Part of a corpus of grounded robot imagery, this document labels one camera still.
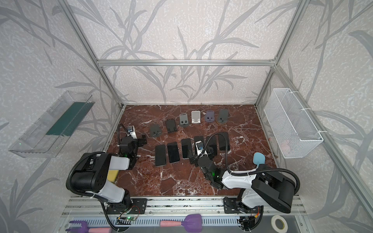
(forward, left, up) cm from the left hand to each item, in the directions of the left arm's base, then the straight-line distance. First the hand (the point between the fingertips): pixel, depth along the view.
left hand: (137, 128), depth 93 cm
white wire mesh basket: (-19, -80, +26) cm, 87 cm away
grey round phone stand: (+15, -48, -7) cm, 51 cm away
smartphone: (-2, -39, -9) cm, 40 cm away
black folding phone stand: (+7, -20, -6) cm, 22 cm away
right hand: (-12, -39, +2) cm, 41 cm away
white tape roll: (-50, -76, -7) cm, 91 cm away
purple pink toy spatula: (-49, -37, -8) cm, 62 cm away
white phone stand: (+15, -38, -6) cm, 41 cm away
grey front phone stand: (+17, -59, -7) cm, 62 cm away
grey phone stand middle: (+12, -29, -5) cm, 32 cm away
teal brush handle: (-16, -78, -8) cm, 80 cm away
